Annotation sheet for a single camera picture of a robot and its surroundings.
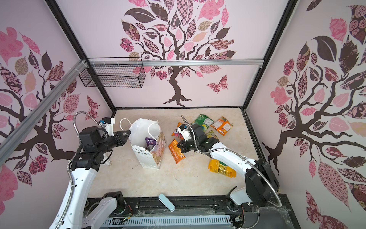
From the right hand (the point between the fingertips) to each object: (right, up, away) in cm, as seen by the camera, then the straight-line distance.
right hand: (177, 143), depth 81 cm
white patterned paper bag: (-23, +8, +5) cm, 25 cm away
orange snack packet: (-1, -5, +2) cm, 6 cm away
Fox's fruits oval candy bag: (-2, +5, +20) cm, 21 cm away
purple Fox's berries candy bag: (-19, -2, +11) cm, 22 cm away
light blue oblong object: (-5, -29, -8) cm, 31 cm away
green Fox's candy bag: (+19, +13, +26) cm, 35 cm away
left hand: (-25, +6, -8) cm, 26 cm away
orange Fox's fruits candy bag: (+32, +10, +23) cm, 41 cm away
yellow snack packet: (+22, -13, +2) cm, 26 cm away
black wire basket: (-45, +46, +14) cm, 66 cm away
